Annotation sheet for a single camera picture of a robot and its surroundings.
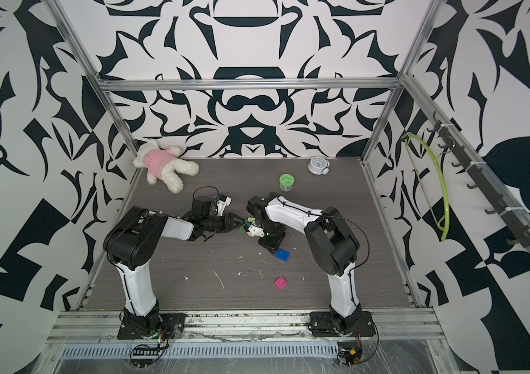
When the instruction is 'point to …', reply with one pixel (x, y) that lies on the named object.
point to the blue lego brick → (282, 255)
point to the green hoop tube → (446, 213)
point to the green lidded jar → (286, 181)
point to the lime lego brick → (251, 219)
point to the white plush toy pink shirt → (164, 163)
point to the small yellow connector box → (353, 357)
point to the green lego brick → (242, 229)
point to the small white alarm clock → (319, 166)
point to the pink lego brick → (280, 283)
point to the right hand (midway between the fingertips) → (275, 243)
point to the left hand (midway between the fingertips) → (241, 221)
